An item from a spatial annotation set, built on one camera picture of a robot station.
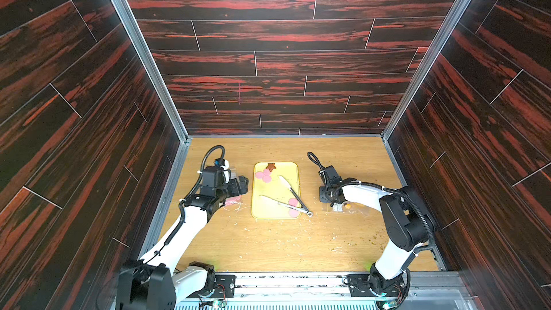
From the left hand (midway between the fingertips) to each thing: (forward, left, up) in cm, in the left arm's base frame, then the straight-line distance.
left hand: (240, 181), depth 85 cm
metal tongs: (-5, -27, -12) cm, 30 cm away
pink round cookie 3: (-1, -22, -15) cm, 27 cm away
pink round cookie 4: (-7, -22, -14) cm, 27 cm away
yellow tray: (+5, -14, -15) cm, 21 cm away
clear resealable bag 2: (-3, -46, -14) cm, 49 cm away
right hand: (+4, -40, -15) cm, 43 cm away
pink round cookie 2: (+13, -6, -14) cm, 20 cm away
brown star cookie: (+17, -11, -12) cm, 24 cm away
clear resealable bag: (-3, +4, -13) cm, 14 cm away
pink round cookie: (+12, -10, -15) cm, 21 cm away
